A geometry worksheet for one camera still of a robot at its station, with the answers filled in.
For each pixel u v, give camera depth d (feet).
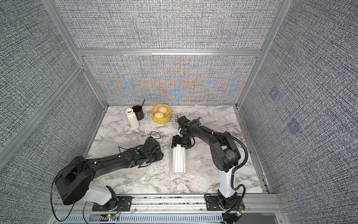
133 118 3.15
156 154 2.57
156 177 2.71
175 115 3.52
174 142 2.73
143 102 3.38
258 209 2.39
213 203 2.40
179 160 2.66
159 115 3.47
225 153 1.70
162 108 3.60
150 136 3.30
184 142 2.63
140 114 3.52
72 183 1.39
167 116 3.52
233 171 1.76
